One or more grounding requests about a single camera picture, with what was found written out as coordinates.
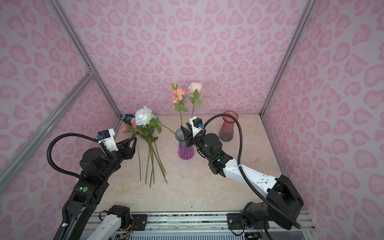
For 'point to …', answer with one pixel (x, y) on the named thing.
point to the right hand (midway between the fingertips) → (184, 124)
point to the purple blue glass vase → (184, 152)
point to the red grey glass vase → (226, 133)
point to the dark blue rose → (128, 116)
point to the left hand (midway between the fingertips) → (133, 136)
